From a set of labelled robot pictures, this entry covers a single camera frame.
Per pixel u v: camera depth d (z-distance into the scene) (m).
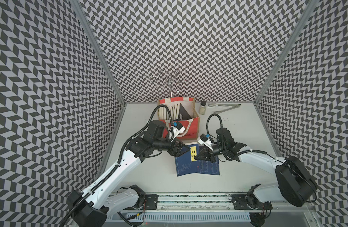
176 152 0.60
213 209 0.72
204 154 0.70
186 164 0.73
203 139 0.68
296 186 0.42
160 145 0.58
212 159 0.68
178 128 0.61
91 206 0.37
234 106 1.16
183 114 0.99
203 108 1.07
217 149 0.69
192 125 0.82
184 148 0.62
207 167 0.84
